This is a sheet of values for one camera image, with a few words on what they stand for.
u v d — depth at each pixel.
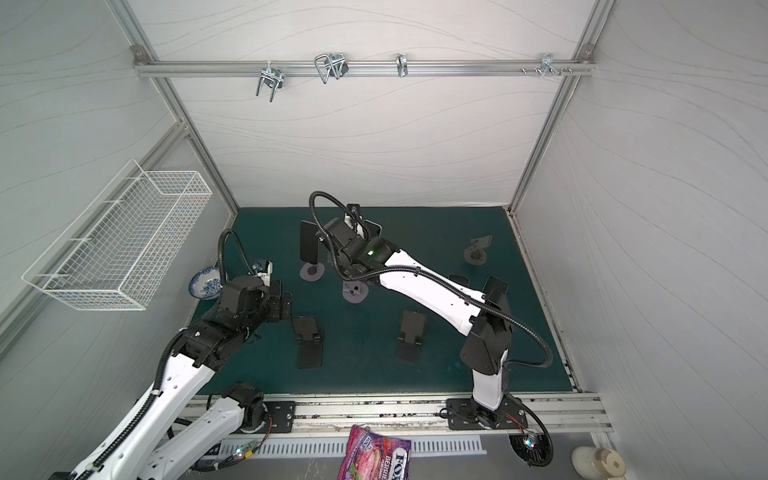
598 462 0.60
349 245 0.56
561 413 0.76
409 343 0.80
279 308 0.67
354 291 0.93
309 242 0.95
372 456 0.66
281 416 0.74
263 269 0.65
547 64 0.76
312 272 1.01
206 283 0.96
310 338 0.83
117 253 0.68
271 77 0.79
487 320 0.44
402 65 0.78
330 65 0.76
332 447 0.70
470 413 0.73
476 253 1.04
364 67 0.81
